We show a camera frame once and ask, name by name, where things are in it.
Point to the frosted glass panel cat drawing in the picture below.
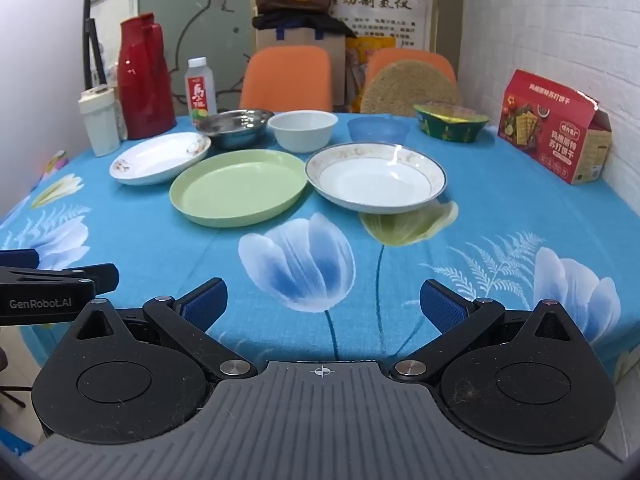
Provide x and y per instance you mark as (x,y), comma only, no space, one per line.
(200,25)

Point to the blue plastic bowl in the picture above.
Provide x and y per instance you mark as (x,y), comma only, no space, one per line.
(377,130)

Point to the black stand pole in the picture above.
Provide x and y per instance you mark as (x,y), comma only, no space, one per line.
(92,50)

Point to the yellow snack bag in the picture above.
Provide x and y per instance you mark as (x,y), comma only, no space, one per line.
(365,50)

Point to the cream tumbler with lid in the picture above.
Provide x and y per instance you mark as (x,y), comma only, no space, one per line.
(102,125)

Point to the white floral plate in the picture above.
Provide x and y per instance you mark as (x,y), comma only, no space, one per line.
(155,157)

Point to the stainless steel bowl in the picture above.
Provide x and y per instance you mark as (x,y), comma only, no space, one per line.
(235,127)

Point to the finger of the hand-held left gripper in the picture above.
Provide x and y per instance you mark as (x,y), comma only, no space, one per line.
(20,258)
(60,274)

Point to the round woven mat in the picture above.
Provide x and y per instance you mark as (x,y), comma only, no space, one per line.
(405,87)

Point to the green plate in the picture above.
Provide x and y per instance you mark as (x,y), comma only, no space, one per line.
(235,187)

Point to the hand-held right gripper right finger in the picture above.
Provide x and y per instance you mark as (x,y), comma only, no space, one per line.
(440,306)

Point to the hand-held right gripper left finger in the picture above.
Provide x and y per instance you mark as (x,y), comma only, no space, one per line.
(207,301)

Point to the white gold rim plate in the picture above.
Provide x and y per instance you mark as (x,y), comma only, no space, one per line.
(375,180)

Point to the red cracker box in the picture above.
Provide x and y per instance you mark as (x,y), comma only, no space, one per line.
(540,130)

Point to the orange chair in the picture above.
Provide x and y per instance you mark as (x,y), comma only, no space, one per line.
(441,62)
(285,80)

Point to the framed wall notice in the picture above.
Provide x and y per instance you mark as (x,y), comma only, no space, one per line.
(400,15)

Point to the white ceramic bowl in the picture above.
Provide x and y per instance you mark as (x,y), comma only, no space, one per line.
(302,135)

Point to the red label drink bottle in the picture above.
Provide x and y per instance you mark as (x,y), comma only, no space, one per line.
(200,95)

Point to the red thermos jug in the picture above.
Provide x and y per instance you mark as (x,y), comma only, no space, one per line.
(145,85)

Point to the blue floral tablecloth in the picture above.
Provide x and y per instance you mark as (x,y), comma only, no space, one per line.
(450,220)

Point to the green instant noodle bowl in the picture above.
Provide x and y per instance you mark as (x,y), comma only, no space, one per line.
(450,130)

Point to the black cloth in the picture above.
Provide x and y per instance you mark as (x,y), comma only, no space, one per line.
(300,22)

